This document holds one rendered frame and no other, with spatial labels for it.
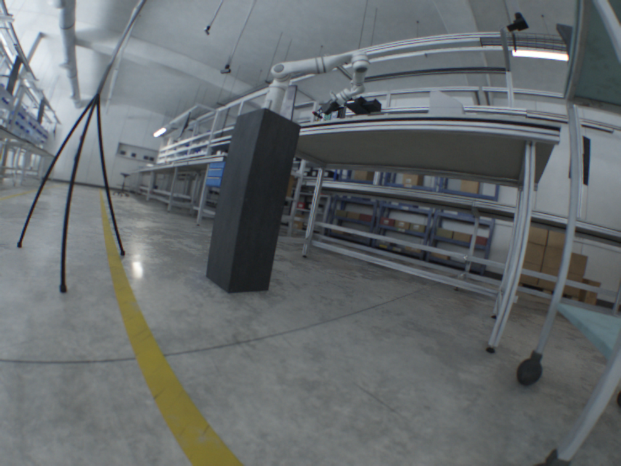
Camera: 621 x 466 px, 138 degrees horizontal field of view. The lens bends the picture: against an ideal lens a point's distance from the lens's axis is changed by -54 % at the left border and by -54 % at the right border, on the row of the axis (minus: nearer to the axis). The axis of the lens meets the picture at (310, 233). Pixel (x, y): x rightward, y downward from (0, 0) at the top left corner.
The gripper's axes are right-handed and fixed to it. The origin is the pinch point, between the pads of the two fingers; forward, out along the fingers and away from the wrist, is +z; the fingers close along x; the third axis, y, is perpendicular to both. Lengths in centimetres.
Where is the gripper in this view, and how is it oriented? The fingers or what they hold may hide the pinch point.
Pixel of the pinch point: (315, 114)
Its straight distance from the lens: 180.0
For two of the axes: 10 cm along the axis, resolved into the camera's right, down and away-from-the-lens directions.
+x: -2.5, -9.2, 3.1
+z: -7.3, 3.9, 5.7
